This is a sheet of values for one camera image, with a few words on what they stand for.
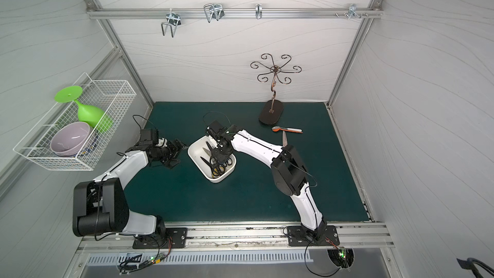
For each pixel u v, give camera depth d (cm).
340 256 72
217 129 70
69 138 62
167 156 78
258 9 72
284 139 104
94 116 63
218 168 90
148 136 72
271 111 115
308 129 109
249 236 75
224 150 75
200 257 70
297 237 74
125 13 79
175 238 74
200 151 98
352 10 76
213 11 76
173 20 78
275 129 108
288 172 51
